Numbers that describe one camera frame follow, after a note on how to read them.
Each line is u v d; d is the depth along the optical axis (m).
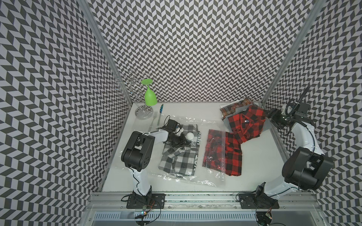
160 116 1.09
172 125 0.80
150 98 0.92
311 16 0.69
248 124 0.92
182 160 0.86
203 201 0.75
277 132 1.04
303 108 0.65
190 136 0.94
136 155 0.50
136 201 0.67
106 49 0.87
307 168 0.47
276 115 0.73
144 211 0.67
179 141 0.85
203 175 0.80
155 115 1.10
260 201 0.69
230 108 1.06
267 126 0.96
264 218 0.71
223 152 0.85
